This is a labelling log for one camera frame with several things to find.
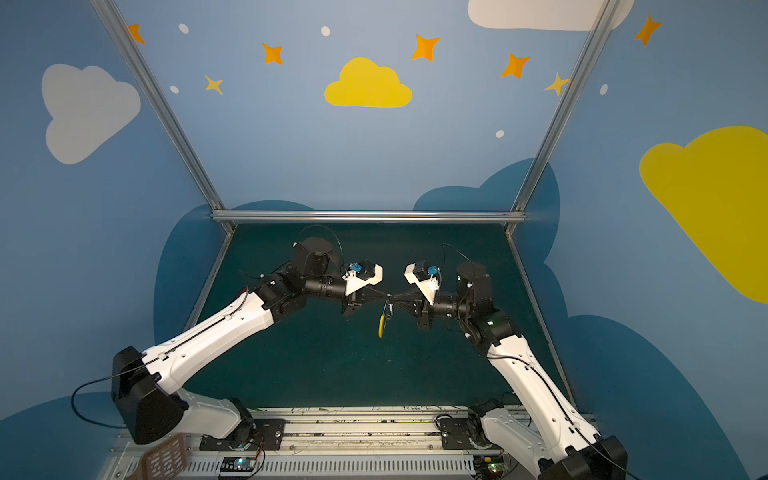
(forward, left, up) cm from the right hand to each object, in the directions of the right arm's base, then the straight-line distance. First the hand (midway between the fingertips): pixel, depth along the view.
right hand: (397, 295), depth 69 cm
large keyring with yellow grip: (-5, +3, -2) cm, 6 cm away
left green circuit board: (-32, +37, -27) cm, 56 cm away
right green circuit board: (-29, -24, -29) cm, 48 cm away
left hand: (-1, +2, +2) cm, 3 cm away
